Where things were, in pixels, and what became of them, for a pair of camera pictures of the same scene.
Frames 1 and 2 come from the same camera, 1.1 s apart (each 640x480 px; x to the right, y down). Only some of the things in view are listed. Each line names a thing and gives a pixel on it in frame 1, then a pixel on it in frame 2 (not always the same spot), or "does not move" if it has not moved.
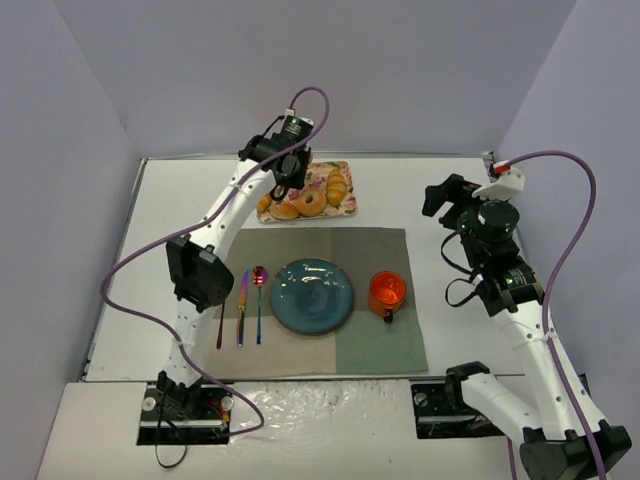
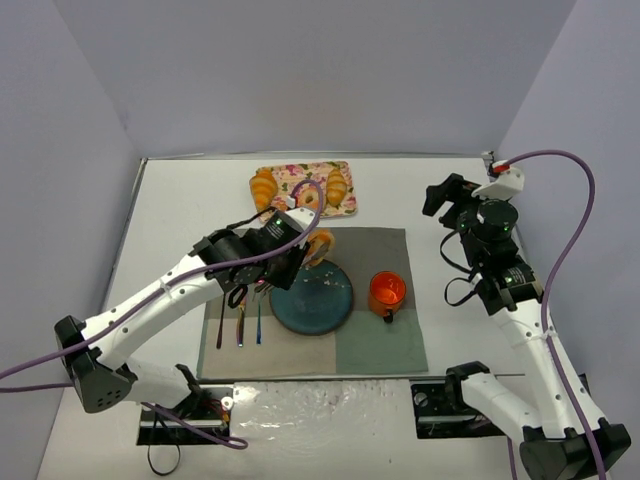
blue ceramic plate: [311, 296] does not move
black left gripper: [304, 170] -> [293, 267]
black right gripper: [451, 203] does not move
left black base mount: [175, 415] does not move
